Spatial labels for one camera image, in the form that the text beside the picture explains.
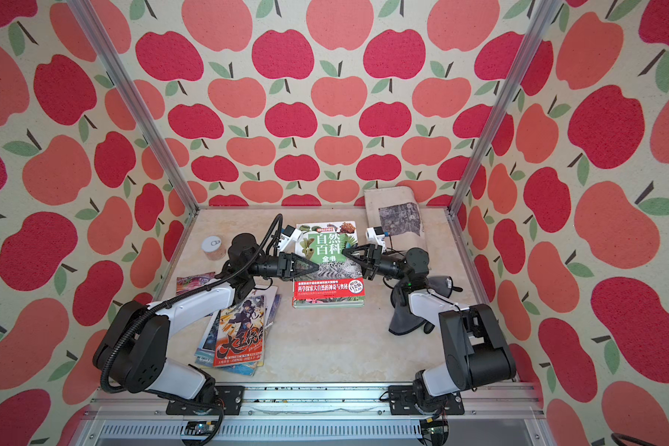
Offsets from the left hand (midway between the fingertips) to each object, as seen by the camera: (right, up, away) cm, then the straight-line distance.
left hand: (316, 281), depth 70 cm
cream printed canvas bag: (+30, +20, +41) cm, 55 cm away
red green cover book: (+6, 0, -2) cm, 6 cm away
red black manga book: (-24, -19, +14) cm, 33 cm away
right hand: (+7, +4, +3) cm, 9 cm away
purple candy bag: (-48, -6, +26) cm, 55 cm away
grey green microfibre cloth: (+27, -15, +18) cm, 36 cm away
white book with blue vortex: (-34, -20, +14) cm, 42 cm away
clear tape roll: (-40, +7, +32) cm, 52 cm away
